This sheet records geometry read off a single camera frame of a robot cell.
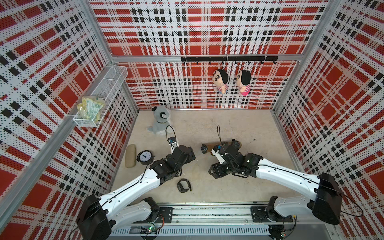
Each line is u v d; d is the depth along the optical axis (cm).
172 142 69
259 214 73
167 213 73
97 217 38
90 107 63
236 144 91
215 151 72
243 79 93
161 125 98
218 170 66
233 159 58
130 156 94
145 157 92
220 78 91
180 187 79
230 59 88
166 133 108
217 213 75
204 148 90
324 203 39
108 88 82
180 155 57
